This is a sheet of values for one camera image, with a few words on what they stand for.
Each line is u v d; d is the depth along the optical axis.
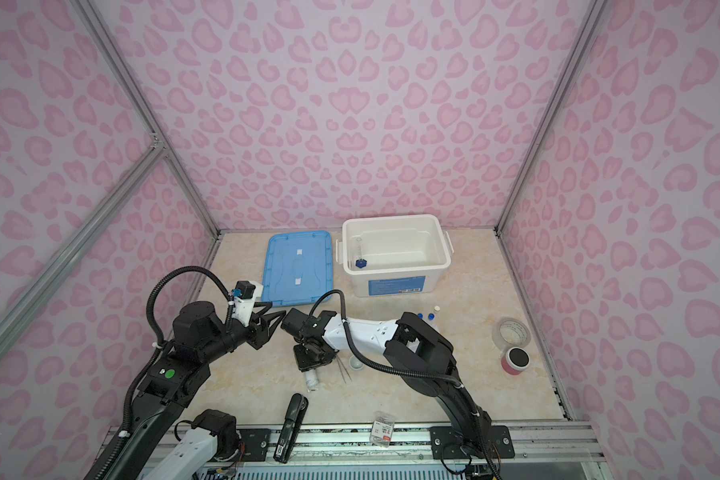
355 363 0.85
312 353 0.73
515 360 0.82
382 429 0.73
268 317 0.65
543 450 0.73
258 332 0.62
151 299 0.48
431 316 1.06
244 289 0.60
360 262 1.10
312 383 0.82
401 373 0.45
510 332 0.92
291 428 0.73
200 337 0.53
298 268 1.10
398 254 1.14
